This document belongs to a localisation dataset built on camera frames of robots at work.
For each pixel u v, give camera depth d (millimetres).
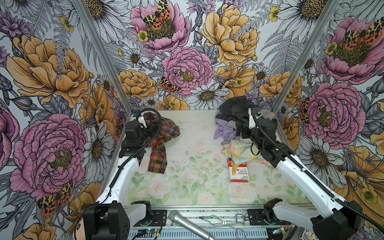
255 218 740
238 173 852
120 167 498
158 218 732
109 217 397
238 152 937
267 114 1154
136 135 594
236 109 1084
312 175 447
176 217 718
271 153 526
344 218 376
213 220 746
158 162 932
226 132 1020
